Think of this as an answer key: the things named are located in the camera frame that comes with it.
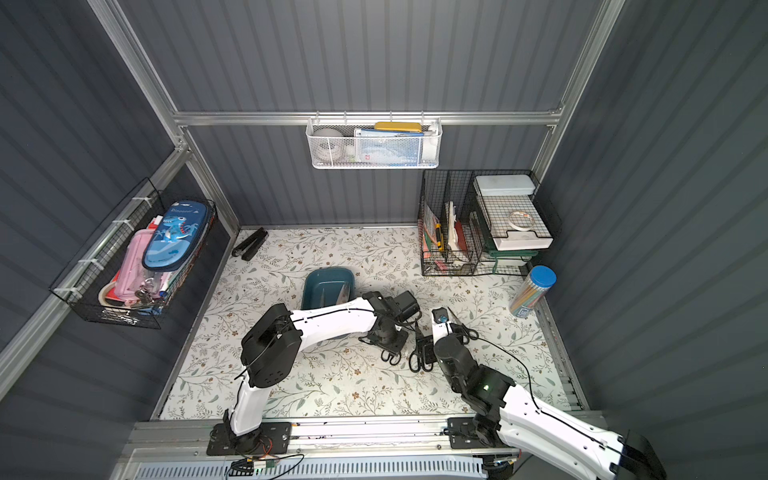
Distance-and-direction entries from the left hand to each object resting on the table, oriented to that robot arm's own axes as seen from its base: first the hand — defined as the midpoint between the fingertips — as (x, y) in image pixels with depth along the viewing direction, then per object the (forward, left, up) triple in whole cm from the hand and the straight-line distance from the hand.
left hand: (398, 351), depth 86 cm
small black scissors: (-1, +1, -2) cm, 3 cm away
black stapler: (+41, +55, 0) cm, 69 cm away
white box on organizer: (+50, -38, +21) cm, 67 cm away
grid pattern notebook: (+42, -34, +18) cm, 57 cm away
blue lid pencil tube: (+12, -38, +13) cm, 42 cm away
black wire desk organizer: (+39, -29, +14) cm, 51 cm away
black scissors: (+4, -21, +2) cm, 21 cm away
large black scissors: (-1, -6, -2) cm, 6 cm away
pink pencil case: (+6, +61, +28) cm, 68 cm away
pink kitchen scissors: (+20, +18, -1) cm, 27 cm away
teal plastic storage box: (+24, +26, -1) cm, 35 cm away
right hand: (+3, -10, +11) cm, 15 cm away
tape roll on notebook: (+35, -40, +19) cm, 56 cm away
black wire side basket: (+2, +66, +33) cm, 73 cm away
